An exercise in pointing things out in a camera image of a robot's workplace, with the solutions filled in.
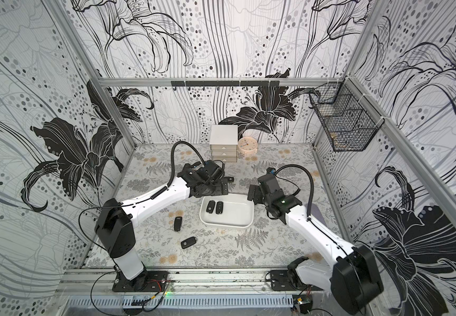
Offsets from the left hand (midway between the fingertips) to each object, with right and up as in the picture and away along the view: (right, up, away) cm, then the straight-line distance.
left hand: (217, 191), depth 85 cm
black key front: (-12, -21, -4) cm, 24 cm away
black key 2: (0, -8, +7) cm, 10 cm away
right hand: (+19, +1, -1) cm, 19 cm away
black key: (-4, -8, +7) cm, 11 cm away
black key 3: (-18, -14, +2) cm, 23 cm away
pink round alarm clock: (+15, +23, +30) cm, 41 cm away
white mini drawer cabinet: (+2, +24, +21) cm, 32 cm away
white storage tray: (+7, -10, +5) cm, 13 cm away
